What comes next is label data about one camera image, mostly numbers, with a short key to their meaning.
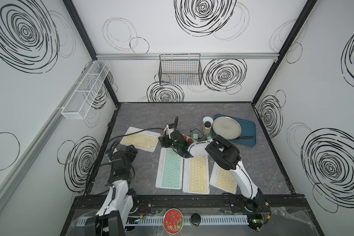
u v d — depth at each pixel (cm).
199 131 101
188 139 95
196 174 83
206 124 96
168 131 89
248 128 108
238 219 71
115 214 43
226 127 105
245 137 103
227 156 57
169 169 85
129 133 102
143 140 99
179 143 78
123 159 65
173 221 67
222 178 82
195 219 62
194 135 99
